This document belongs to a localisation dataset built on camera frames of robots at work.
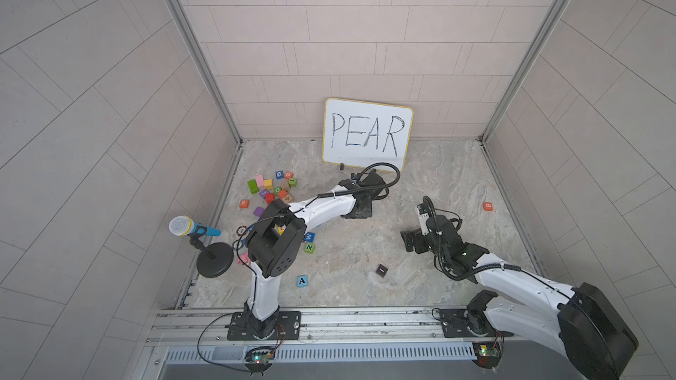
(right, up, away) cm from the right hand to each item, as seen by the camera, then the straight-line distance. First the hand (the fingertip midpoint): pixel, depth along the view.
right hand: (411, 230), depth 87 cm
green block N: (-33, -5, -3) cm, 34 cm away
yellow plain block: (-52, +14, +12) cm, 55 cm away
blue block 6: (-49, +18, +17) cm, 54 cm away
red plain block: (-50, +9, +9) cm, 52 cm away
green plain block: (-58, +13, +13) cm, 61 cm away
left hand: (-16, +6, +5) cm, 18 cm away
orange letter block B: (+30, +6, +8) cm, 32 cm away
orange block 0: (-45, +17, +16) cm, 51 cm away
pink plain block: (-56, +15, +15) cm, 60 cm away
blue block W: (-34, -2, 0) cm, 34 cm away
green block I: (-43, +15, +14) cm, 47 cm away
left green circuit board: (-42, -25, -23) cm, 54 cm away
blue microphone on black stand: (-63, -8, -5) cm, 64 cm away
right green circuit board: (+16, -27, -19) cm, 37 cm away
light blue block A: (-35, -13, -10) cm, 38 cm away
